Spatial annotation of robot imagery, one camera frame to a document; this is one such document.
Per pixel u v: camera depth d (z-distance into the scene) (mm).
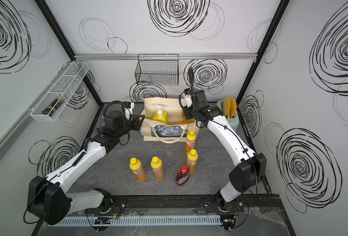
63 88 735
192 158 698
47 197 388
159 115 845
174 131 868
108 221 717
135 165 675
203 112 543
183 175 693
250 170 413
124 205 736
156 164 678
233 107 877
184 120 809
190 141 785
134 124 694
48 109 667
